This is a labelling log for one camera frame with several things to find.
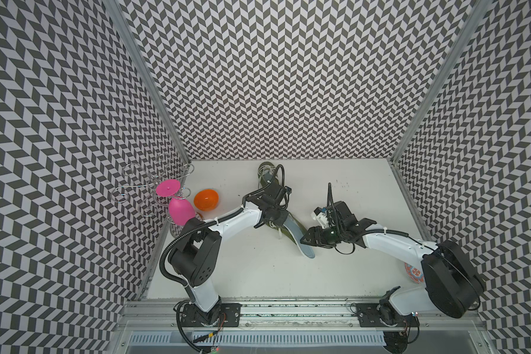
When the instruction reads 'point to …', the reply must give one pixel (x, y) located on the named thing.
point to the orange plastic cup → (206, 199)
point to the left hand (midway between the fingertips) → (279, 216)
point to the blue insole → (297, 234)
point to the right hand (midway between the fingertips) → (307, 246)
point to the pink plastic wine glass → (180, 209)
